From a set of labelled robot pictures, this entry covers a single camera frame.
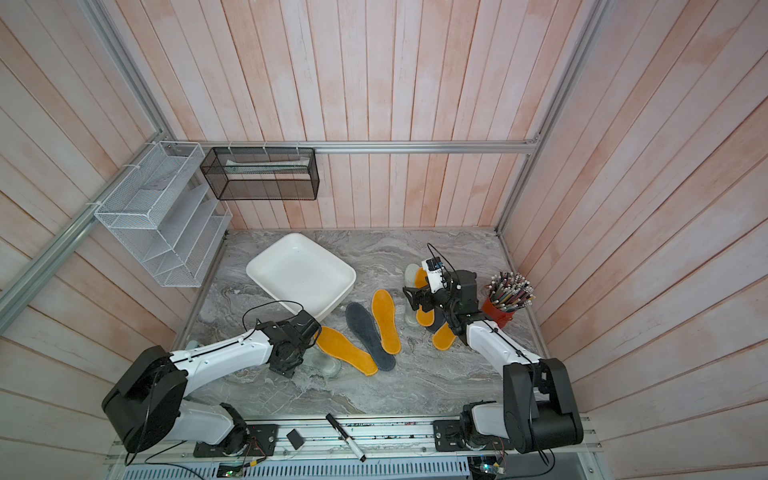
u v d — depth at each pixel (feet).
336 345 2.95
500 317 2.78
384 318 3.13
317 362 2.82
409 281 3.41
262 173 3.42
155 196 2.53
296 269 3.54
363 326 3.06
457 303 2.25
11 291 1.69
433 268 2.45
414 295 2.53
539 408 1.38
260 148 3.05
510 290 2.66
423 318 3.12
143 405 1.37
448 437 2.40
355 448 2.39
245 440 2.31
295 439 2.44
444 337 2.98
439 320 3.11
